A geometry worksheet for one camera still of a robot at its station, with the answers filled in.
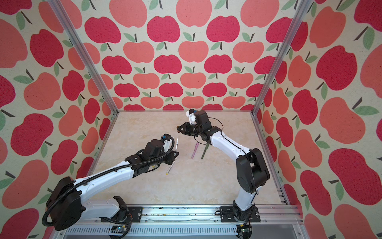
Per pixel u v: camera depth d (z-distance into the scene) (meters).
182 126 0.82
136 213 0.75
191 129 0.75
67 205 0.40
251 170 0.48
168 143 0.72
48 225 0.41
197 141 0.75
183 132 0.75
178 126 0.84
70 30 0.77
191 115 0.80
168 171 0.89
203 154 0.97
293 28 0.76
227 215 0.73
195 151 0.98
